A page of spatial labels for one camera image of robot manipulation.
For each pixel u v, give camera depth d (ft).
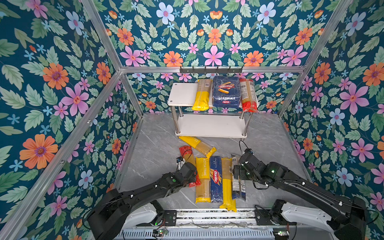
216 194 2.57
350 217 1.28
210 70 3.04
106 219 1.32
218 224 2.38
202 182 2.72
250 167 1.88
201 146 3.21
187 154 3.06
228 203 2.49
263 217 2.41
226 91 2.45
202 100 2.46
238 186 2.65
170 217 2.41
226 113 4.05
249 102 2.37
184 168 2.14
